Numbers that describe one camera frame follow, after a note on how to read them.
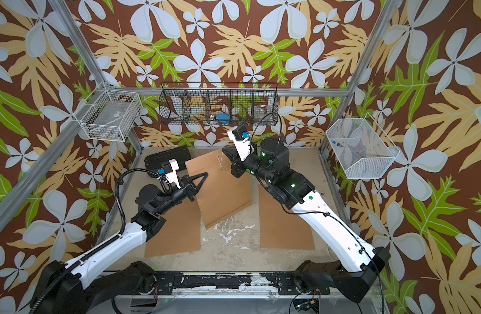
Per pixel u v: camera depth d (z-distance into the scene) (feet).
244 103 3.14
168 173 1.96
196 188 2.16
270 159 1.47
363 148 2.72
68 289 1.27
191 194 2.03
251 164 1.69
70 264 1.39
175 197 2.05
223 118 3.06
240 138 1.58
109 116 2.79
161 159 3.54
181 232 2.93
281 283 2.44
